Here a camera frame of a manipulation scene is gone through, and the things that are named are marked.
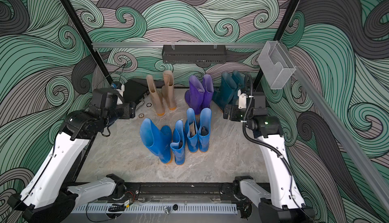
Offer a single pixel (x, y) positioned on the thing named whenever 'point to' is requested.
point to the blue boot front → (178, 145)
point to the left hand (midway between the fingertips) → (126, 103)
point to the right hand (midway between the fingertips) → (230, 109)
